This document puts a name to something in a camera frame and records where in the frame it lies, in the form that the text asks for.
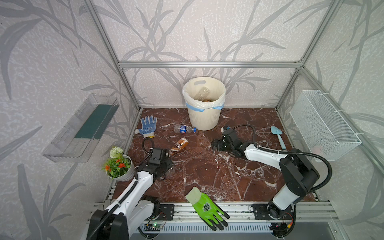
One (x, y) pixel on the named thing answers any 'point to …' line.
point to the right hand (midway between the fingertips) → (217, 138)
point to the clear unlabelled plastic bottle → (202, 93)
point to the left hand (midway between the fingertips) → (172, 158)
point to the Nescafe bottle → (180, 145)
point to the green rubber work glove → (210, 213)
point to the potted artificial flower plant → (120, 167)
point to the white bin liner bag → (215, 100)
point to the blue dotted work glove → (148, 127)
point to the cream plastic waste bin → (209, 119)
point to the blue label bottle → (184, 128)
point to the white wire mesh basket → (322, 129)
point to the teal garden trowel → (275, 130)
